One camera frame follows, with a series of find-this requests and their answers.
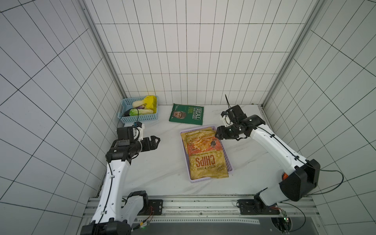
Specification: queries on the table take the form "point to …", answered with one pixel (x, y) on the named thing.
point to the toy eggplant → (127, 113)
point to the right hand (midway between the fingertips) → (213, 135)
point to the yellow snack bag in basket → (151, 102)
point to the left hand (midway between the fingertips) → (150, 144)
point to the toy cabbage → (134, 112)
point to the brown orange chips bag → (205, 153)
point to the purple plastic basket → (186, 155)
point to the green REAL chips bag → (187, 114)
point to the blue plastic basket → (126, 104)
